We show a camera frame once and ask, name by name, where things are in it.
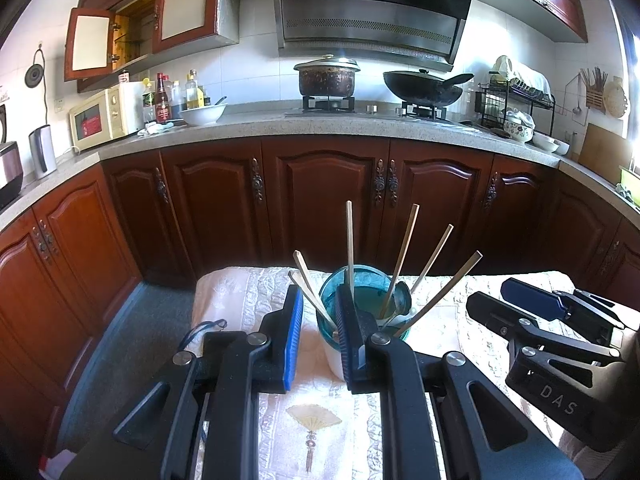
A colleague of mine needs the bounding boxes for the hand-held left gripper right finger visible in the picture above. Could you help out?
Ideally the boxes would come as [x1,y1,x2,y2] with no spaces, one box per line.
[334,284,586,480]

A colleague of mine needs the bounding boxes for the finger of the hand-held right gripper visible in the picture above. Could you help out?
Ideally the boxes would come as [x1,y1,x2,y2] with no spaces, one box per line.
[500,276,640,347]
[465,290,626,390]

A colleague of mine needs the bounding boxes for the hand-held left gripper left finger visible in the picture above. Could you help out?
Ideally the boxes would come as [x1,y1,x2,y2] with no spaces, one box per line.
[60,285,306,480]

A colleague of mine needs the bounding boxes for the white ceramic spoon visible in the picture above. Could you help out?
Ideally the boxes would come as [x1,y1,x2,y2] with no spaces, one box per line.
[377,310,418,329]

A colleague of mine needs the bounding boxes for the white floral cup teal inside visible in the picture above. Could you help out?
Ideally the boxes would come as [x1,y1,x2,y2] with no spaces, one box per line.
[317,265,417,382]

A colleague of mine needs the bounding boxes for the metal spoon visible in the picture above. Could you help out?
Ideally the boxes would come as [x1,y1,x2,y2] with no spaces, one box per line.
[382,281,413,321]

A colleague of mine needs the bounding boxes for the light wooden chopstick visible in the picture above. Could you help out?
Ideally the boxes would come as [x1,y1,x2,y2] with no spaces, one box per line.
[378,203,420,320]
[346,201,356,291]

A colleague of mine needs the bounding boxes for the dark wooden cabinet door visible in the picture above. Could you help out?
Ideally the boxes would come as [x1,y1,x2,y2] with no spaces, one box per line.
[492,152,558,273]
[389,139,496,276]
[582,217,640,306]
[160,141,273,273]
[0,210,96,466]
[101,157,196,286]
[261,137,391,266]
[537,170,623,276]
[32,165,146,391]

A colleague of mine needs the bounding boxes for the pink white quilted tablecloth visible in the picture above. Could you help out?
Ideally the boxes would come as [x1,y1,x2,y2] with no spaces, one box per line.
[192,265,576,480]

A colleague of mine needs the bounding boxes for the green container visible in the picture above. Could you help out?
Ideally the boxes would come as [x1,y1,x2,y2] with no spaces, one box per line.
[619,165,640,206]

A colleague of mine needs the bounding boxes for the wooden cutting board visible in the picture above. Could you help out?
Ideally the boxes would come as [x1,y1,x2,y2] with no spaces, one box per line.
[577,122,633,173]

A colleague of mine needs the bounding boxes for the floral ceramic pot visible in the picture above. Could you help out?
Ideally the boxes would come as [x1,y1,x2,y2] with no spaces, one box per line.
[502,112,536,143]

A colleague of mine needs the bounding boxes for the black dish rack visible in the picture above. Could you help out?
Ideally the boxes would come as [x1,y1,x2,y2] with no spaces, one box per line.
[474,72,557,136]

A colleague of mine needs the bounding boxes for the hanging wooden chopstick holder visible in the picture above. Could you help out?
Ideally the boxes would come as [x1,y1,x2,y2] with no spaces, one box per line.
[580,67,610,111]

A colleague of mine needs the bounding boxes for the round bamboo strainer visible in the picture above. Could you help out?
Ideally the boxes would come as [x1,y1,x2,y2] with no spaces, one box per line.
[602,77,628,118]

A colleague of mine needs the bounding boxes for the dark wooden cabinet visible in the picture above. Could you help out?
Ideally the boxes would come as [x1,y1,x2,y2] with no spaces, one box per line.
[0,102,640,231]

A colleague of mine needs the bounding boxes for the white towel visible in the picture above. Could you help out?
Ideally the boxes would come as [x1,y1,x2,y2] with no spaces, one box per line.
[492,55,551,101]

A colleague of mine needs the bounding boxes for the gas stove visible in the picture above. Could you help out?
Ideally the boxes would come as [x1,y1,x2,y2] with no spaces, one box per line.
[285,95,461,121]

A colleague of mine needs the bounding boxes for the black wok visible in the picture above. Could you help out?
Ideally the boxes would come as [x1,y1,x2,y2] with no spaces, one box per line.
[383,69,475,107]

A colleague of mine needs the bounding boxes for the bright window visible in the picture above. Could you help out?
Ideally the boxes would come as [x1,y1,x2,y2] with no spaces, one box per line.
[612,0,640,171]

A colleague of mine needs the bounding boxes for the large white bowl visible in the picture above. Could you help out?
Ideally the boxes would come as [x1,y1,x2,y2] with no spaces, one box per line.
[179,102,228,127]

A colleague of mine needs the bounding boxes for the white rag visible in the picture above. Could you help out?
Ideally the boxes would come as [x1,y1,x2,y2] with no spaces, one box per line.
[137,121,176,137]

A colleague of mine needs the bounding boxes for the stained metal stock pot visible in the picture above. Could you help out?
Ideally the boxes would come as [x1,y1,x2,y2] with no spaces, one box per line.
[293,55,362,98]

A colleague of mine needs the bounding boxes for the clear oil bottle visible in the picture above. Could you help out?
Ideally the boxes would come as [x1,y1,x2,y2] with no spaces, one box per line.
[185,69,202,111]

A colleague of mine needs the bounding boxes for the dark sauce bottle red label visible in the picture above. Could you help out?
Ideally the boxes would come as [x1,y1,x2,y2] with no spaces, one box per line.
[154,72,172,125]

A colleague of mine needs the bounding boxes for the green bottle yellow cap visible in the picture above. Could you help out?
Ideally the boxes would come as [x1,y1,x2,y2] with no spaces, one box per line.
[141,78,157,128]

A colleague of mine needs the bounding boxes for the cream microwave oven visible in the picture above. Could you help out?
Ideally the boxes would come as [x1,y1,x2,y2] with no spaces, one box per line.
[69,82,146,151]

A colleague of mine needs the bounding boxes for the silver metal canister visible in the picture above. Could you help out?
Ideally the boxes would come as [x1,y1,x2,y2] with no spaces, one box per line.
[27,125,57,180]

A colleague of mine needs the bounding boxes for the black steel range hood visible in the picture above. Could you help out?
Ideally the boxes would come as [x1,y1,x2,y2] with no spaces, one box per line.
[269,0,477,72]

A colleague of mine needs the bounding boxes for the silver black appliance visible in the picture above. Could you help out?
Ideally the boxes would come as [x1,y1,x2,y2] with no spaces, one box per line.
[0,142,25,208]

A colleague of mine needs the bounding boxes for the closed glass cabinet door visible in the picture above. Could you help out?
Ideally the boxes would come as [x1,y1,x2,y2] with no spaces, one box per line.
[152,0,223,53]

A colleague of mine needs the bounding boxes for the open glass cabinet door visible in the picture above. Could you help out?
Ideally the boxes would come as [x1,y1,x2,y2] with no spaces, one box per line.
[64,7,118,82]

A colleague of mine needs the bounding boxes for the blue cord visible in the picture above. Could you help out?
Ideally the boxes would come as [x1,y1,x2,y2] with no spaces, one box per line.
[179,319,228,358]

